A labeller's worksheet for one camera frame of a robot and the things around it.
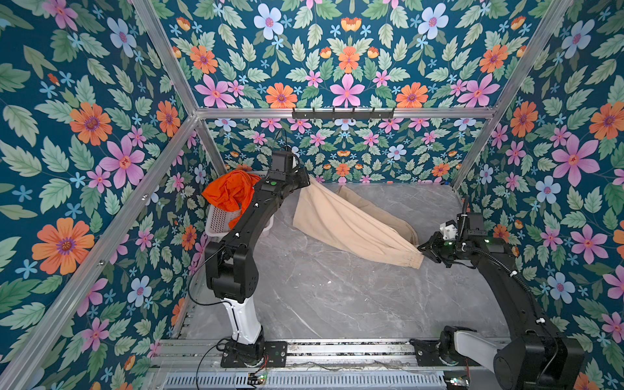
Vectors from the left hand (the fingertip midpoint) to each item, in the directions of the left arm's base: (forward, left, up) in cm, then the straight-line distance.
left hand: (309, 166), depth 85 cm
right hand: (-27, -36, -13) cm, 47 cm away
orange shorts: (+12, +36, -22) cm, 44 cm away
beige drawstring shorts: (-13, -11, -15) cm, 22 cm away
